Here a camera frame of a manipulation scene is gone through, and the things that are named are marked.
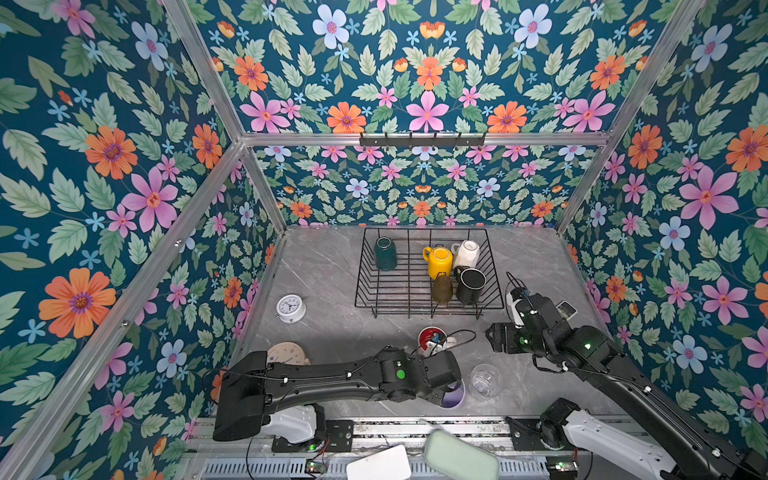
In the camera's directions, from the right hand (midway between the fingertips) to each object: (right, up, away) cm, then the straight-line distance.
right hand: (498, 331), depth 74 cm
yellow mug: (-12, +18, +21) cm, 30 cm away
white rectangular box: (-28, -28, -8) cm, 40 cm away
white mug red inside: (-17, 0, -8) cm, 19 cm away
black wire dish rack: (-16, +14, +27) cm, 35 cm away
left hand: (-14, -12, -5) cm, 19 cm away
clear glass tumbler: (-1, -16, +8) cm, 17 cm away
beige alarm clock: (-58, -9, +11) cm, 60 cm away
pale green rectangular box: (-13, -28, -6) cm, 31 cm away
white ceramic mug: (-4, +20, +22) cm, 30 cm away
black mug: (-4, +11, +14) cm, 18 cm away
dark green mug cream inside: (-31, +20, +24) cm, 43 cm away
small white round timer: (-60, +2, +19) cm, 63 cm away
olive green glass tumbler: (-12, +9, +21) cm, 25 cm away
